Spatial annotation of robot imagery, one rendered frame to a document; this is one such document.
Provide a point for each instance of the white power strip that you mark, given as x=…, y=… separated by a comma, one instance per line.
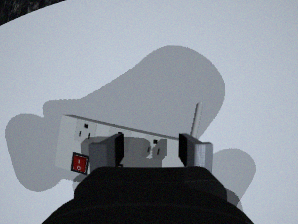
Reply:
x=141, y=148

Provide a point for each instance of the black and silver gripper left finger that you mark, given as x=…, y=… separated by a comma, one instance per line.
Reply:
x=107, y=153

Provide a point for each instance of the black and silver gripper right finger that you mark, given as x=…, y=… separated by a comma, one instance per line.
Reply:
x=193, y=152

